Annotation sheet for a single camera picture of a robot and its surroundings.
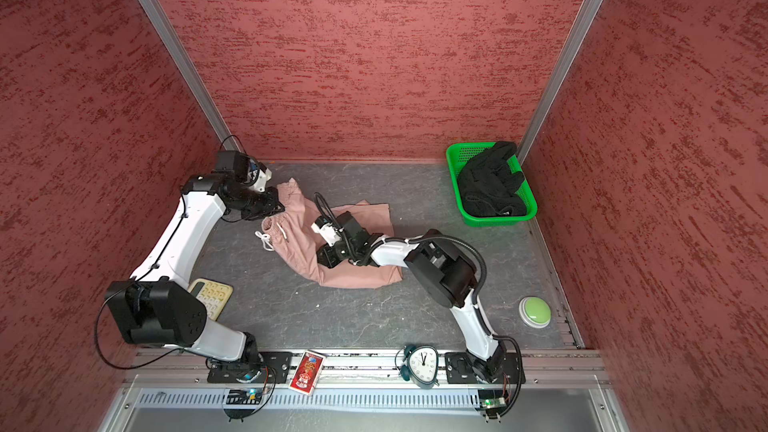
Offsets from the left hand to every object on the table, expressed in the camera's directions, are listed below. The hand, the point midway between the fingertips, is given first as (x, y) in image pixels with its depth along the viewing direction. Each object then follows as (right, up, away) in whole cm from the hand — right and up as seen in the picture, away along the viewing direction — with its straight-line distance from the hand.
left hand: (282, 214), depth 81 cm
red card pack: (+10, -39, -9) cm, 41 cm away
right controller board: (+55, -45, -11) cm, 72 cm away
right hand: (+7, -16, +7) cm, 19 cm away
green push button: (+71, -28, +1) cm, 76 cm away
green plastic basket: (+57, +21, +36) cm, 71 cm away
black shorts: (+65, +9, +22) cm, 70 cm away
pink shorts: (+3, -4, -1) cm, 6 cm away
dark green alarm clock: (+37, -37, -9) cm, 53 cm away
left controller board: (-7, -45, -9) cm, 46 cm away
